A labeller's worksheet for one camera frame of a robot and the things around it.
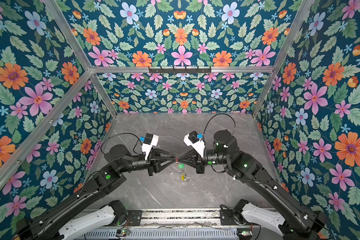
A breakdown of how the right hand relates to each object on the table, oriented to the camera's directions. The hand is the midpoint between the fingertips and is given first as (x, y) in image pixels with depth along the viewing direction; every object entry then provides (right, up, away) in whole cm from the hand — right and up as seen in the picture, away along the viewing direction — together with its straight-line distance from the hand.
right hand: (180, 158), depth 56 cm
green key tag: (0, -4, +4) cm, 6 cm away
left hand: (-2, 0, -3) cm, 4 cm away
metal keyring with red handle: (-1, -1, -1) cm, 1 cm away
